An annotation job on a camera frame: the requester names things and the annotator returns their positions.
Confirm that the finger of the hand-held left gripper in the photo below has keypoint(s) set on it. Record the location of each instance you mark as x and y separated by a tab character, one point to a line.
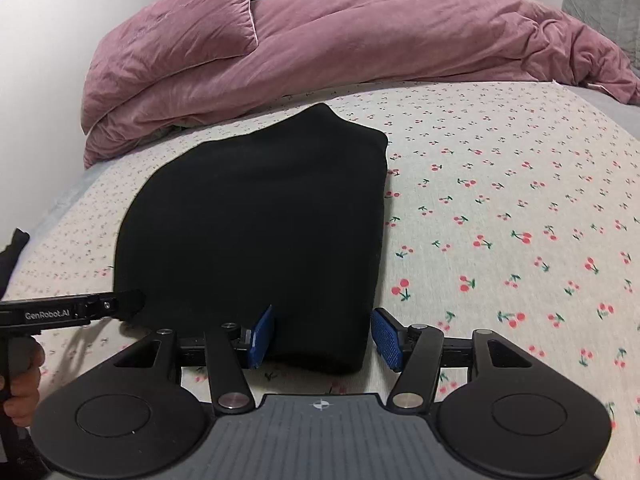
125	304

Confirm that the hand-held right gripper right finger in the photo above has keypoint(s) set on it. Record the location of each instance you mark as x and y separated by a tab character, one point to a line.
387	337

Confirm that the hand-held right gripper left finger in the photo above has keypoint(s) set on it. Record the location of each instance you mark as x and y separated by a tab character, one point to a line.
262	335

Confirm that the black ribbed garment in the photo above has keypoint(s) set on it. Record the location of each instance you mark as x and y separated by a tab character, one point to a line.
10	260

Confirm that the black pants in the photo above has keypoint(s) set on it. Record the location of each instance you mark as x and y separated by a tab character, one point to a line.
250	220

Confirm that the person's left hand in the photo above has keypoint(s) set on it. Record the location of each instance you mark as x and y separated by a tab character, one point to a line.
27	390

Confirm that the cherry print blanket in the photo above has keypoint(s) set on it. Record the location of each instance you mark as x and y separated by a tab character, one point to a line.
500	185

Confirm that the pink pillow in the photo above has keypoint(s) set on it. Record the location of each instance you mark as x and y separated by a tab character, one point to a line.
175	25

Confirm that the pink duvet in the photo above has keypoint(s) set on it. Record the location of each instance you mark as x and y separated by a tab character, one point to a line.
400	35

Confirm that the grey quilted blanket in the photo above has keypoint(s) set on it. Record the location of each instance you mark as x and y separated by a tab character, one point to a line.
610	5

